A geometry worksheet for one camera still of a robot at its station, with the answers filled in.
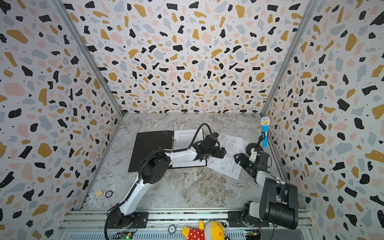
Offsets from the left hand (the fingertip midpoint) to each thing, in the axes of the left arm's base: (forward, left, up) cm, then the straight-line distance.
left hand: (223, 149), depth 95 cm
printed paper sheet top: (+13, +26, -5) cm, 29 cm away
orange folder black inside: (+10, +52, -5) cm, 53 cm away
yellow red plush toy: (-43, +10, +3) cm, 44 cm away
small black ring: (-24, +65, -5) cm, 70 cm away
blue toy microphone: (+4, -21, +21) cm, 30 cm away
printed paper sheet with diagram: (-8, -3, -6) cm, 10 cm away
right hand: (-5, -9, 0) cm, 10 cm away
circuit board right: (-44, -10, -6) cm, 45 cm away
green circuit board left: (-43, +51, -6) cm, 67 cm away
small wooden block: (-24, +70, -4) cm, 74 cm away
